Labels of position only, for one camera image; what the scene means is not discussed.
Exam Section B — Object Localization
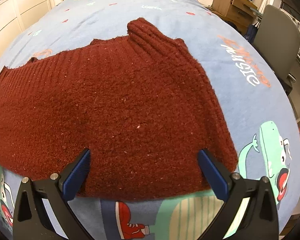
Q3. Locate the grey office chair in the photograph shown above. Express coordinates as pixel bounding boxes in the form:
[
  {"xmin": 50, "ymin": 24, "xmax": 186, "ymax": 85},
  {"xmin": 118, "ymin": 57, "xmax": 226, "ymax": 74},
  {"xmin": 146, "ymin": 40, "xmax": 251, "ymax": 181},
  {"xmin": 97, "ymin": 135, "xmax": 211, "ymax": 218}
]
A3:
[{"xmin": 253, "ymin": 5, "xmax": 300, "ymax": 95}]

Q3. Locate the dark red knit sweater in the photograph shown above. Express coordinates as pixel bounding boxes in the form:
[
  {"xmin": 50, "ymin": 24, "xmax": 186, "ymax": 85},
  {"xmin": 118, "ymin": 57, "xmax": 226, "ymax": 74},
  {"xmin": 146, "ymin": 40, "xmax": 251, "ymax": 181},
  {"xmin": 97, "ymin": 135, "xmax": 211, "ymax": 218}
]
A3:
[{"xmin": 0, "ymin": 18, "xmax": 238, "ymax": 200}]

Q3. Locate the wooden bedside cabinet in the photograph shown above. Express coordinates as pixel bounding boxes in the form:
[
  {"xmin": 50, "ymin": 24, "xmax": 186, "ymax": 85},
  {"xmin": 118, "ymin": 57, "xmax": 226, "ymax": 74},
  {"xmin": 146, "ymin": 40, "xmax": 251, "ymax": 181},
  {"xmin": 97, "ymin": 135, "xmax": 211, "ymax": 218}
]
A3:
[{"xmin": 211, "ymin": 0, "xmax": 257, "ymax": 34}]

